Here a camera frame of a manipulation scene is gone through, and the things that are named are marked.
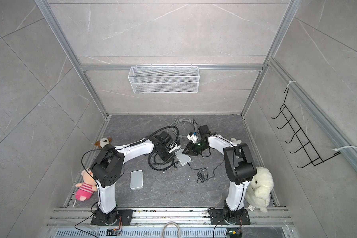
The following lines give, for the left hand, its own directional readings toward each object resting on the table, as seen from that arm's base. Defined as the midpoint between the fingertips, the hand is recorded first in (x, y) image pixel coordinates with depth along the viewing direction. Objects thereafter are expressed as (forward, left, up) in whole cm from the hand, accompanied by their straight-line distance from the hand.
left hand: (171, 155), depth 93 cm
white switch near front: (-14, +20, -1) cm, 25 cm away
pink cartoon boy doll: (-19, +45, +2) cm, 49 cm away
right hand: (+1, -9, +3) cm, 9 cm away
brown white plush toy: (+13, +47, -1) cm, 49 cm away
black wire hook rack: (-19, -60, +30) cm, 70 cm away
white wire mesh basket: (+44, +5, +27) cm, 52 cm away
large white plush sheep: (-28, -39, +15) cm, 51 cm away
